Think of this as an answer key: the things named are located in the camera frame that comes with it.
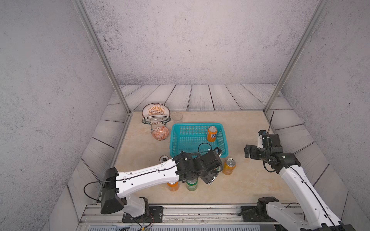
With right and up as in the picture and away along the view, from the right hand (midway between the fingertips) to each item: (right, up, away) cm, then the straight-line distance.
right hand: (254, 149), depth 79 cm
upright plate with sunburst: (-59, +24, +23) cm, 67 cm away
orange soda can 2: (-21, +7, +16) cm, 27 cm away
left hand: (-24, -9, -11) cm, 28 cm away
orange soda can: (-14, -9, +1) cm, 17 cm away
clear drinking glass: (-45, +18, +33) cm, 58 cm away
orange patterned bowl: (-56, +6, +26) cm, 62 cm away
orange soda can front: (-44, -19, -4) cm, 48 cm away
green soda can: (-34, -18, -5) cm, 39 cm away
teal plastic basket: (-33, +4, +26) cm, 42 cm away
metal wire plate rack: (-62, +9, +27) cm, 68 cm away
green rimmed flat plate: (-58, +16, +20) cm, 63 cm away
